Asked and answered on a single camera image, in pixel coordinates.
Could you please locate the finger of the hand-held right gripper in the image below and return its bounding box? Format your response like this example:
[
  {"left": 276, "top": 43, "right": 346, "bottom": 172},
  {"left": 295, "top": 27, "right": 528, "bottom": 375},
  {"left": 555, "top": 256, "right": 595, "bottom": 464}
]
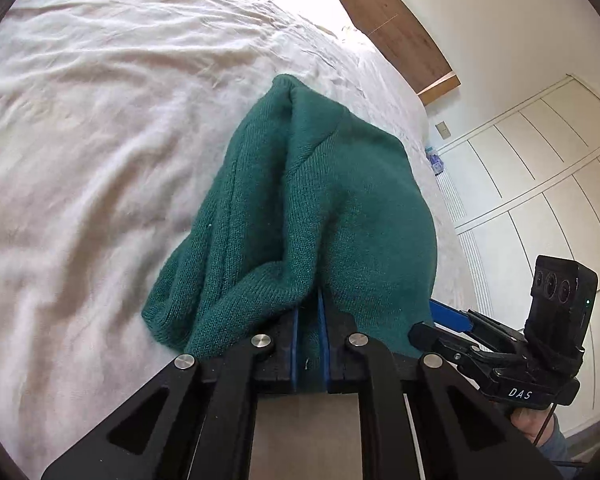
[
  {"left": 429, "top": 299, "right": 525, "bottom": 349},
  {"left": 408, "top": 321, "right": 523, "bottom": 376}
]

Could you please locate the wooden headboard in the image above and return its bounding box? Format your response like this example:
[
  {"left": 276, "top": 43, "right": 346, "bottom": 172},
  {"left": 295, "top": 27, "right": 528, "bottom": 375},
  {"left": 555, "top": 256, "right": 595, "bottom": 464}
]
[{"left": 302, "top": 0, "right": 461, "bottom": 107}]

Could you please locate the person's right hand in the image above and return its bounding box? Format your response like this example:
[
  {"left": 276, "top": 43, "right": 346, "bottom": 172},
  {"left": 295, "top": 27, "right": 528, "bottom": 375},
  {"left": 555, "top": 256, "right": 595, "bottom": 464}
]
[{"left": 510, "top": 406, "right": 556, "bottom": 446}]

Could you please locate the person's right forearm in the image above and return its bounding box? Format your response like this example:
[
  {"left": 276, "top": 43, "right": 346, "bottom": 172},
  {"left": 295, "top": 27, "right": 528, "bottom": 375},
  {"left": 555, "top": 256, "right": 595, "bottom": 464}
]
[{"left": 535, "top": 414, "right": 583, "bottom": 467}]

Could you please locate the green knit sweater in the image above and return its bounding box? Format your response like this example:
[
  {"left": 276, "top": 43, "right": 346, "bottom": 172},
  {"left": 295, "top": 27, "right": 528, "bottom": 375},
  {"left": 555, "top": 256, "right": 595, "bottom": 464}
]
[{"left": 141, "top": 74, "right": 438, "bottom": 393}]

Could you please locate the blue container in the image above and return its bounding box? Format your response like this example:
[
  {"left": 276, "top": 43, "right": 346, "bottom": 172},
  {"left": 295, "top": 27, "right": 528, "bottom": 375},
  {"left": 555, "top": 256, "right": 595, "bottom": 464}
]
[{"left": 425, "top": 147, "right": 446, "bottom": 176}]

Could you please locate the bed with beige cover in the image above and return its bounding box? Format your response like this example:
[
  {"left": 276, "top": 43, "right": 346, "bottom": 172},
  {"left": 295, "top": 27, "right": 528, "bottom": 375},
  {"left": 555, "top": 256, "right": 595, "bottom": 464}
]
[{"left": 0, "top": 0, "right": 473, "bottom": 476}]

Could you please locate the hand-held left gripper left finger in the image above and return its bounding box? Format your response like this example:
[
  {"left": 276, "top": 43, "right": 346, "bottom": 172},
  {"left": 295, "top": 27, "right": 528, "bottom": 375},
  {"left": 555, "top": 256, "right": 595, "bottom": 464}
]
[{"left": 40, "top": 307, "right": 301, "bottom": 480}]

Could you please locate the white wardrobe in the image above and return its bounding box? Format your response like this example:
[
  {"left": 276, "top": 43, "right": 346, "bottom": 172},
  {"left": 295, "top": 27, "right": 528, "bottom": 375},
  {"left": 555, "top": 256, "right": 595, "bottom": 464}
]
[{"left": 437, "top": 74, "right": 600, "bottom": 436}]

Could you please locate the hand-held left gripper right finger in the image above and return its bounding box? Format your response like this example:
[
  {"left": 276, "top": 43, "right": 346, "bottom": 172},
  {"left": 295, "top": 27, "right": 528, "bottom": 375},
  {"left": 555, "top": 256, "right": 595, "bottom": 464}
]
[{"left": 316, "top": 290, "right": 563, "bottom": 480}]

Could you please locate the black cable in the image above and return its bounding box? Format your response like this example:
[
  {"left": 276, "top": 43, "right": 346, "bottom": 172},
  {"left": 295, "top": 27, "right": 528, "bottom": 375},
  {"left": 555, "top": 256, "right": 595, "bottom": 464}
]
[{"left": 530, "top": 402, "right": 588, "bottom": 467}]

